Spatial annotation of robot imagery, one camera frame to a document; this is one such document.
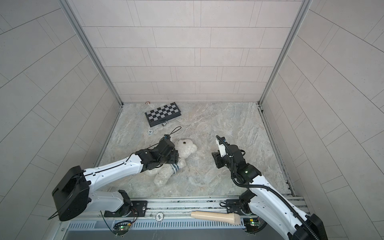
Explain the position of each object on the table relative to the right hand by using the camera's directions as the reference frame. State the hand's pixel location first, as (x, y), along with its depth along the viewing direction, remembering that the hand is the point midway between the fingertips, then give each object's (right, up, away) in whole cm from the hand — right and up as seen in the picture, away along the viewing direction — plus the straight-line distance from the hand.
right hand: (213, 153), depth 80 cm
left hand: (-19, -1, +3) cm, 19 cm away
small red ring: (-50, +31, +40) cm, 71 cm away
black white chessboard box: (-34, +22, +26) cm, 48 cm away
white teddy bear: (-16, +2, +5) cm, 16 cm away
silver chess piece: (-32, +15, +22) cm, 42 cm away
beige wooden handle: (+7, -25, -14) cm, 29 cm away
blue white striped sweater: (-20, -7, -3) cm, 22 cm away
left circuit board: (-42, -29, -15) cm, 53 cm away
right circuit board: (+17, -29, -12) cm, 36 cm away
